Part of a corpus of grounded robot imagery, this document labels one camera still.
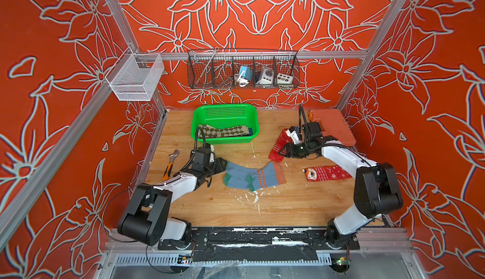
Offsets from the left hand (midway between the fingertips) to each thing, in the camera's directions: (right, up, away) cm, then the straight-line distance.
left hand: (224, 162), depth 91 cm
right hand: (+27, +5, -3) cm, 27 cm away
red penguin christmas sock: (+50, -5, -1) cm, 50 cm away
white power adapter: (+21, +42, -1) cm, 47 cm away
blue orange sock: (+8, -7, -2) cm, 11 cm away
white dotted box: (+30, +42, +3) cm, 52 cm away
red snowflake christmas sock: (+32, +10, +11) cm, 36 cm away
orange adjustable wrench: (-28, -5, 0) cm, 28 cm away
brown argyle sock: (+2, +15, +13) cm, 20 cm away
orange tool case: (+62, +20, +15) cm, 67 cm away
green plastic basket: (-3, +24, +23) cm, 34 cm away
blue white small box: (+12, +43, -2) cm, 45 cm away
